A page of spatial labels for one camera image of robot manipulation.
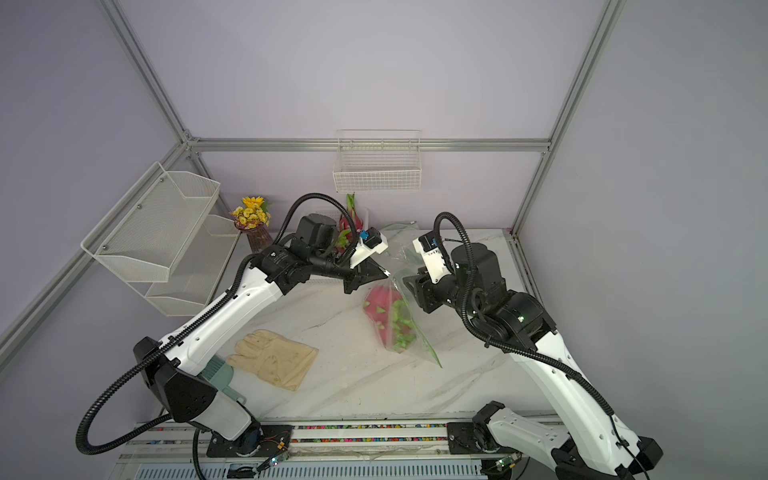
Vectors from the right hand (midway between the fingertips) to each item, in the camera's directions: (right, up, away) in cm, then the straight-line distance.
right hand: (415, 281), depth 64 cm
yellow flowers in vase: (-49, +18, +28) cm, 60 cm away
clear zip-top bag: (-9, -7, +14) cm, 18 cm away
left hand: (-8, +1, +4) cm, 9 cm away
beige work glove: (-38, -26, +22) cm, 51 cm away
